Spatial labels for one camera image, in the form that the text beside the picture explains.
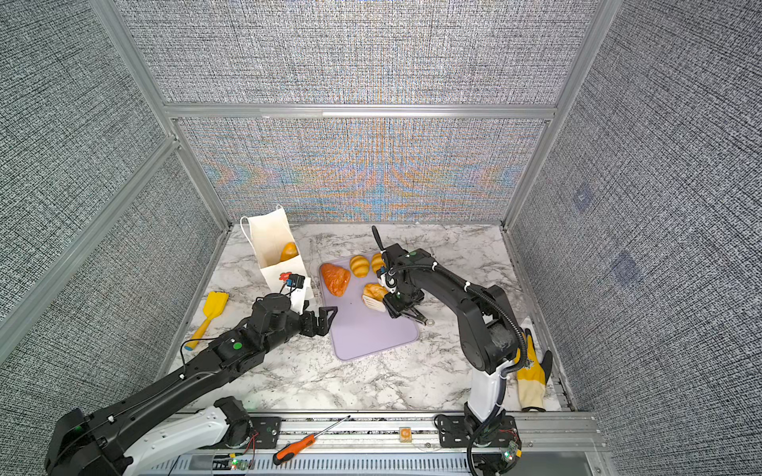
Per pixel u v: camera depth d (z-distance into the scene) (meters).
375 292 0.95
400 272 0.66
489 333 0.50
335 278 0.99
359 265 1.03
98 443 0.40
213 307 0.97
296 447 0.71
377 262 1.03
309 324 0.68
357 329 0.91
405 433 0.73
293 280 0.67
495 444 0.71
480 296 0.50
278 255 1.00
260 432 0.73
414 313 0.84
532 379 0.78
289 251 0.99
